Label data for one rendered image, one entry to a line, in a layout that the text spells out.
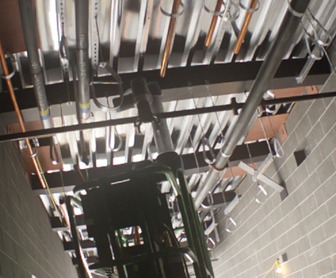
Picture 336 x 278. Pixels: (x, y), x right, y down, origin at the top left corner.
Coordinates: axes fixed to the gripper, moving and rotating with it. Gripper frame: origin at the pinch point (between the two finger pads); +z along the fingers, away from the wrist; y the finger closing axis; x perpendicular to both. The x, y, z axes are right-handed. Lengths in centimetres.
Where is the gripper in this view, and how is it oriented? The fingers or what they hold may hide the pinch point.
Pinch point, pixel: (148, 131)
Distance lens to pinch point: 247.6
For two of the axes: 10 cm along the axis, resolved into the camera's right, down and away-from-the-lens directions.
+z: 2.1, 8.7, -4.4
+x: -0.7, 4.6, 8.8
